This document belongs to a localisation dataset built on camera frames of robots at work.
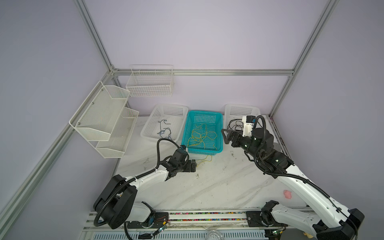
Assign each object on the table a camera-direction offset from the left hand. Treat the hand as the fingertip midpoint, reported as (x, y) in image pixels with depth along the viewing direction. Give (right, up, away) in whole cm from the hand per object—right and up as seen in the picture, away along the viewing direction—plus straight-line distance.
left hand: (189, 165), depth 87 cm
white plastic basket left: (-20, +28, +30) cm, 45 cm away
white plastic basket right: (+34, +34, +31) cm, 57 cm away
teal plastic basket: (+19, +27, +27) cm, 42 cm away
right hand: (+19, +21, -18) cm, 34 cm away
